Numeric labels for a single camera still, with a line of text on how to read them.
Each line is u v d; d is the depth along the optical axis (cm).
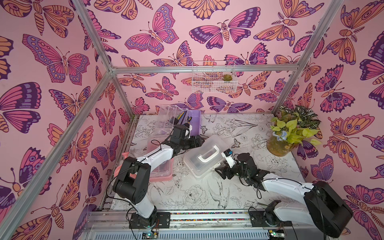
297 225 71
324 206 42
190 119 117
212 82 106
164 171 81
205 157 84
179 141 71
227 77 92
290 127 80
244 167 66
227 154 75
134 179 46
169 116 107
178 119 106
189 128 85
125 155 86
